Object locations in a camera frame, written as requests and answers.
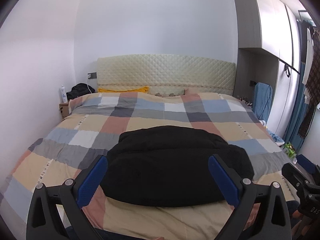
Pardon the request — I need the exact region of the cream quilted headboard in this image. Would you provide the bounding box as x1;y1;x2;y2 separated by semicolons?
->
96;54;236;95

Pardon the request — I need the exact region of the cardboard box nightstand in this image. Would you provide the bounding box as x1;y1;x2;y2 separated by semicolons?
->
59;103;69;119

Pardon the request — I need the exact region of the plaid patchwork duvet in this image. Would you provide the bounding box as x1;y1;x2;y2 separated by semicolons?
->
1;92;293;239

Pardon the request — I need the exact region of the black clothes pile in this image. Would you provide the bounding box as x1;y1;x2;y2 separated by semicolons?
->
66;83;95;100

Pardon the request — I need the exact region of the black puffer jacket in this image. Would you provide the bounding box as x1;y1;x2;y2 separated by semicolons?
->
100;126;254;207

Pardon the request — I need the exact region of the floral pillow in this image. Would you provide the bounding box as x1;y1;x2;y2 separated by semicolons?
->
148;86;185;97

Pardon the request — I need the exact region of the wall power outlet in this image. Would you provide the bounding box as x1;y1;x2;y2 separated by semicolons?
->
87;72;97;79

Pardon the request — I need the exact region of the grey white wardrobe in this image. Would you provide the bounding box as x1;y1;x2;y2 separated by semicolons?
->
233;0;300;137

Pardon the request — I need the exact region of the hanging plaid garment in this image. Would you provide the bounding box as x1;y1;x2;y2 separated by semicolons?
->
298;29;319;139

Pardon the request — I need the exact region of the white spray bottle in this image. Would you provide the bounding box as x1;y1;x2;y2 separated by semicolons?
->
60;85;68;103

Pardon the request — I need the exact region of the blue curtain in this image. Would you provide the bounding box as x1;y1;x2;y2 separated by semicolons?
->
284;62;308;153

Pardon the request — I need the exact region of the yellow pillow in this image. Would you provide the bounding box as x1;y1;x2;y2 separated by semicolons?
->
98;86;150;93

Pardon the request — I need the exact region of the blue towel on chair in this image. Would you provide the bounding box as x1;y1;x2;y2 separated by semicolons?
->
252;82;273;122

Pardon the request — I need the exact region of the light blue cloth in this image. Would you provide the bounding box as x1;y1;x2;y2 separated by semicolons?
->
267;129;285;146

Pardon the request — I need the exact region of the green plant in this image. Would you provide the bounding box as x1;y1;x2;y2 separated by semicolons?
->
283;142;297;160

